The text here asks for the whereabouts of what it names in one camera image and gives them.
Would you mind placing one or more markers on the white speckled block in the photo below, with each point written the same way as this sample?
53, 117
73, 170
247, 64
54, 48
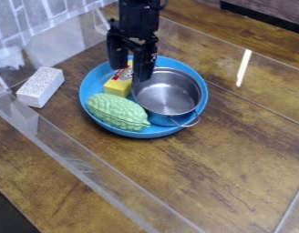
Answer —
40, 86

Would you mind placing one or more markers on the clear acrylic barrier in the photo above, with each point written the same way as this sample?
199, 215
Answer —
222, 177

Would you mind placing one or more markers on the green bumpy toy gourd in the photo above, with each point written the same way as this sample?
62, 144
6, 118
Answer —
117, 112

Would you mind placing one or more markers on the blue round tray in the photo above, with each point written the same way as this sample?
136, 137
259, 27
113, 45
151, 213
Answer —
92, 86

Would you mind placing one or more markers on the dark wooden furniture edge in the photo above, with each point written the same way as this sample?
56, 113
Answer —
276, 12

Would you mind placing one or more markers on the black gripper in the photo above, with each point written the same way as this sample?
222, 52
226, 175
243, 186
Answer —
137, 23

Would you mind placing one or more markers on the yellow butter box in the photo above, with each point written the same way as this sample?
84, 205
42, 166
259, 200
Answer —
119, 84

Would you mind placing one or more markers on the stainless steel pot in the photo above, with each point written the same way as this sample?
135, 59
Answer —
169, 96

